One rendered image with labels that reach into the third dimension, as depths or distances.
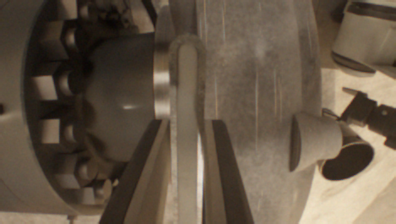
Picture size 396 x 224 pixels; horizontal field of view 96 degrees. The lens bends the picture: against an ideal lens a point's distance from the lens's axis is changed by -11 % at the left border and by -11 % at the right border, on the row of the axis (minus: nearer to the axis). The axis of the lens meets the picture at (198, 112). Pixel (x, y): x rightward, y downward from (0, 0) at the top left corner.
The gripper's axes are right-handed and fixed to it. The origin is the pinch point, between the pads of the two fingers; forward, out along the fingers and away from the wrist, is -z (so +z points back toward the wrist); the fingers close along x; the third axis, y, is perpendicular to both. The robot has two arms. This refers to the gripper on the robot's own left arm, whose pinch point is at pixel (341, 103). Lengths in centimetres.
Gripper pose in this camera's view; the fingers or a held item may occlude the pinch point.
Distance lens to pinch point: 80.3
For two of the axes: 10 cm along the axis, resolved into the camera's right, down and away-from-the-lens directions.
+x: -6.5, 7.6, 0.1
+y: 6.2, 5.2, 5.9
